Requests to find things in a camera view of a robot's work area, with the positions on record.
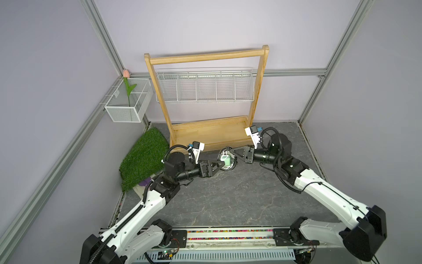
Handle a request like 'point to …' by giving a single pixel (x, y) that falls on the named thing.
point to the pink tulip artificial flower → (129, 89)
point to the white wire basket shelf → (206, 84)
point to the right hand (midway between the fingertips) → (230, 150)
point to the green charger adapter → (227, 159)
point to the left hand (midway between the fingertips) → (220, 165)
